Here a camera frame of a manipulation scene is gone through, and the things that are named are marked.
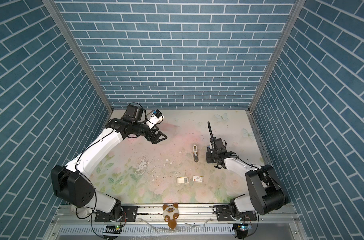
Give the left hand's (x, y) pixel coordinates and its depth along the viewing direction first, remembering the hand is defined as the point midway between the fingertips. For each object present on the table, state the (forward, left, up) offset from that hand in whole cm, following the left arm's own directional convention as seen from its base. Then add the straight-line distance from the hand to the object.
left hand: (161, 132), depth 79 cm
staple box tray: (-17, -11, -23) cm, 31 cm away
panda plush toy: (-35, -5, -20) cm, 41 cm away
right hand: (-3, -28, -20) cm, 34 cm away
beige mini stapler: (-3, -19, -21) cm, 29 cm away
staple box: (-18, -20, -22) cm, 34 cm away
